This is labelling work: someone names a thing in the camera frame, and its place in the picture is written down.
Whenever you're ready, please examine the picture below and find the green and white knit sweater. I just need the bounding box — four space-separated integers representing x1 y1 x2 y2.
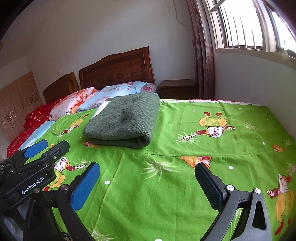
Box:
82 92 160 149

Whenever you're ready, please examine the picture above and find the dark wooden nightstand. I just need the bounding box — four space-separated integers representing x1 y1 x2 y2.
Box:
158 79 196 99

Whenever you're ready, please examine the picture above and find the light blue floral quilt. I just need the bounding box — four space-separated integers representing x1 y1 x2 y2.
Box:
76 81 146 113

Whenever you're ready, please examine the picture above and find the small wooden headboard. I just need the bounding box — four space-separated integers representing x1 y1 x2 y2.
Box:
43 72 80 103

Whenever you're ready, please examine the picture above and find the barred window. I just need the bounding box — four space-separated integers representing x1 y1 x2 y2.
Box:
205 0 295 58

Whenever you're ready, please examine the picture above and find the red bed sheet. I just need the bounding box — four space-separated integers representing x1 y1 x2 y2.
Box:
6 95 67 157

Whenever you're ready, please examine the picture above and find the pink floral quilt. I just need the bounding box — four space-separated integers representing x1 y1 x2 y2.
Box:
49 87 97 121

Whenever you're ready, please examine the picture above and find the floral pillow under quilt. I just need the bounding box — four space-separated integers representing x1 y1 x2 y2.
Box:
140 83 157 93

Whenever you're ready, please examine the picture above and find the light wooden wardrobe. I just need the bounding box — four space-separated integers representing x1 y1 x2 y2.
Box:
0 72 43 141

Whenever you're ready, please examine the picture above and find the large wooden headboard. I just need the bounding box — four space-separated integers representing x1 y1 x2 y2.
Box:
79 46 155 90

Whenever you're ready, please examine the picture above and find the pink floral curtain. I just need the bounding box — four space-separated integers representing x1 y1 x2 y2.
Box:
187 0 215 99

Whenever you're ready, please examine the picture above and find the green cartoon bed sheet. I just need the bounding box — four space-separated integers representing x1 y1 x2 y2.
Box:
42 100 295 240

